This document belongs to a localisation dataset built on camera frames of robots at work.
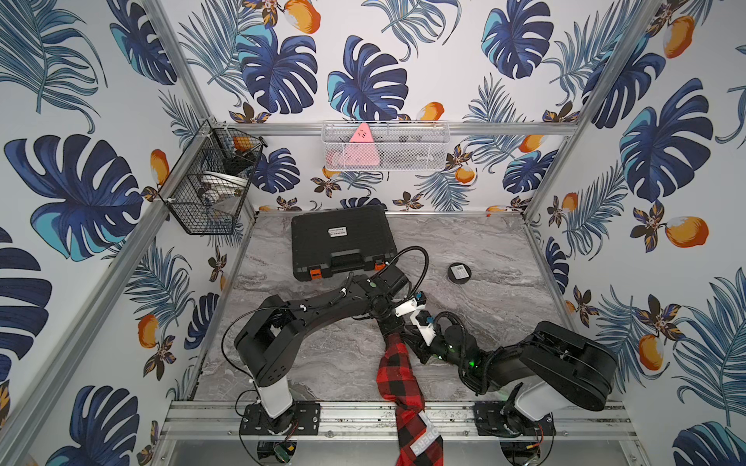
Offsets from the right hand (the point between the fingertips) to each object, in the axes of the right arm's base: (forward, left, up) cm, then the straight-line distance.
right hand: (406, 328), depth 85 cm
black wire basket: (+29, +58, +28) cm, 71 cm away
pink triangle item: (+45, +14, +31) cm, 56 cm away
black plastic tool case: (+32, +24, +1) cm, 40 cm away
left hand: (+1, +2, +2) cm, 3 cm away
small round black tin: (+22, -20, -3) cm, 30 cm away
